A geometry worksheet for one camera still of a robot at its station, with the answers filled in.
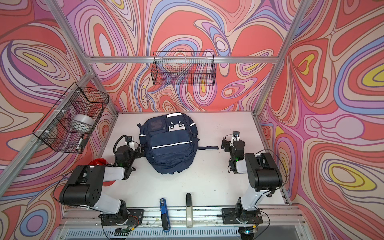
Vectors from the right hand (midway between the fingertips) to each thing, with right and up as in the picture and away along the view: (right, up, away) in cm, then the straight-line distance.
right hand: (231, 141), depth 97 cm
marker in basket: (-81, +3, -24) cm, 85 cm away
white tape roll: (-80, +14, -23) cm, 84 cm away
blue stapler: (-39, -36, -27) cm, 59 cm away
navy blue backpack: (-39, +1, -8) cm, 40 cm away
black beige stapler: (-27, -32, -24) cm, 48 cm away
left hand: (-61, -2, -3) cm, 61 cm away
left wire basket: (-86, +10, -25) cm, 90 cm away
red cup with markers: (-75, -9, -17) cm, 77 cm away
